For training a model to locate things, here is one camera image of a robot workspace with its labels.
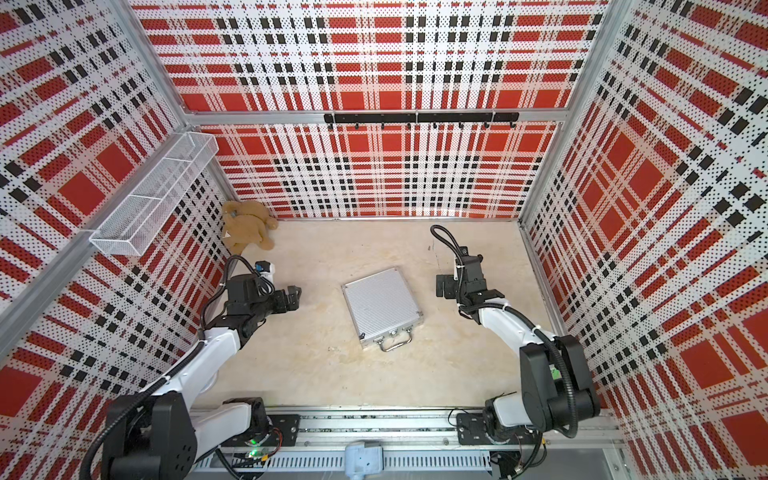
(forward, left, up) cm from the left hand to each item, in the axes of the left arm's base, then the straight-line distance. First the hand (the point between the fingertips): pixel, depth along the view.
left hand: (289, 290), depth 89 cm
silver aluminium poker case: (-3, -28, -6) cm, 29 cm away
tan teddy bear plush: (+29, +24, -1) cm, 37 cm away
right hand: (+4, -52, -1) cm, 52 cm away
